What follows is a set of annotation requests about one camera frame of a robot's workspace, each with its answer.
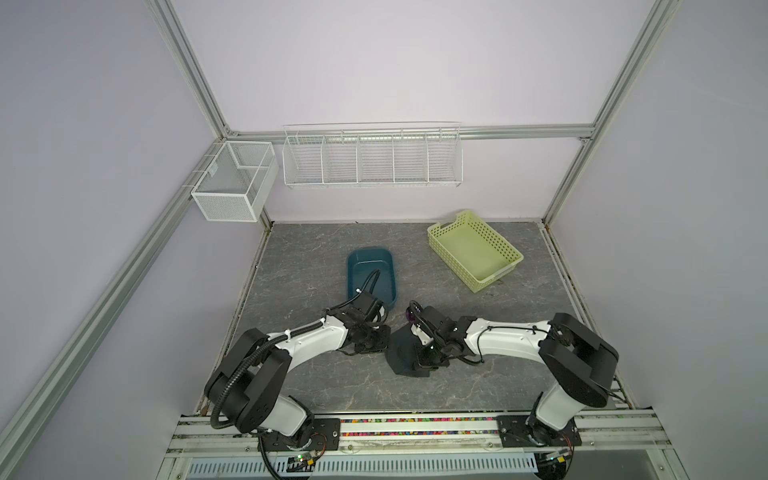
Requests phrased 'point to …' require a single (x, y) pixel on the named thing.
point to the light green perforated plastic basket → (475, 253)
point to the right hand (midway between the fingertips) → (412, 370)
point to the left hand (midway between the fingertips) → (389, 349)
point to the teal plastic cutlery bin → (362, 263)
